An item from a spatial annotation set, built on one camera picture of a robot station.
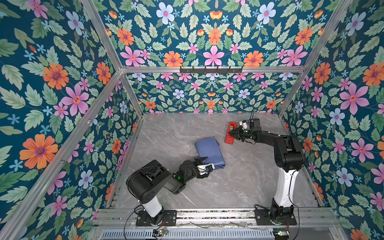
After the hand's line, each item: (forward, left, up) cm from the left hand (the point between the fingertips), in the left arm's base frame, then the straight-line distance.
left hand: (209, 158), depth 86 cm
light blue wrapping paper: (+9, -1, -3) cm, 9 cm away
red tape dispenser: (+16, -15, -5) cm, 23 cm away
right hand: (+20, -16, -2) cm, 26 cm away
